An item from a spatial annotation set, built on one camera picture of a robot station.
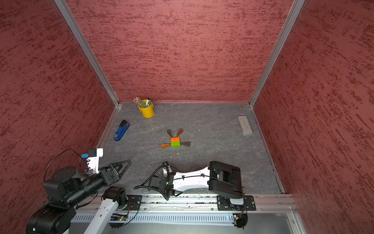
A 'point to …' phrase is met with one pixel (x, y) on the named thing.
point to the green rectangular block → (176, 144)
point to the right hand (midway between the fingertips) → (171, 186)
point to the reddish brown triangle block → (180, 131)
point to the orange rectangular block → (174, 139)
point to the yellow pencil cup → (147, 112)
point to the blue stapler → (122, 127)
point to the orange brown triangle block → (165, 145)
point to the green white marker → (148, 102)
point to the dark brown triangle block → (170, 132)
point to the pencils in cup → (137, 100)
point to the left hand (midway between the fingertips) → (126, 168)
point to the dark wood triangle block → (187, 144)
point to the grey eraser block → (245, 125)
